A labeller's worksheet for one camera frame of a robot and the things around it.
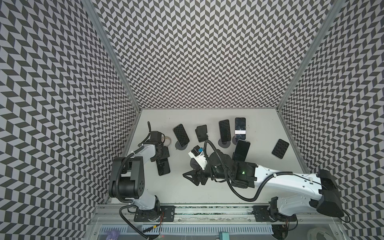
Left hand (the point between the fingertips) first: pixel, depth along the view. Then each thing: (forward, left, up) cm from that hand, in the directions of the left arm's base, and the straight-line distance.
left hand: (162, 155), depth 93 cm
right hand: (-20, -19, +21) cm, 34 cm away
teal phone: (+8, -13, +11) cm, 18 cm away
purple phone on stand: (+12, -40, +9) cm, 43 cm away
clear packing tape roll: (+11, -3, +1) cm, 12 cm away
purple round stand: (+3, -11, +5) cm, 13 cm away
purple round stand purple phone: (+7, -40, 0) cm, 41 cm away
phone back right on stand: (+12, -50, +9) cm, 52 cm away
